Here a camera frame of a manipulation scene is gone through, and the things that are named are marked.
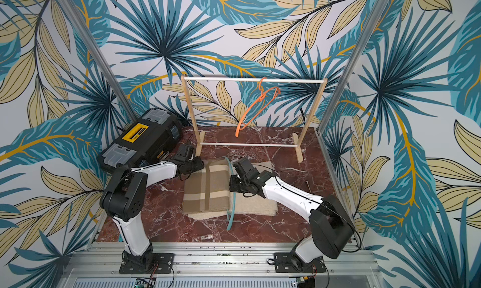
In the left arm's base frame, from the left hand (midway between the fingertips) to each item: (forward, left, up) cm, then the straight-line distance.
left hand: (200, 165), depth 99 cm
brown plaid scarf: (-14, -6, 0) cm, 16 cm away
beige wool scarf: (-21, -27, -2) cm, 34 cm away
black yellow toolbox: (+7, +23, +13) cm, 27 cm away
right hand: (-20, -13, +8) cm, 25 cm away
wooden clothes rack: (+20, -56, -1) cm, 60 cm away
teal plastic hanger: (-23, -19, +6) cm, 31 cm away
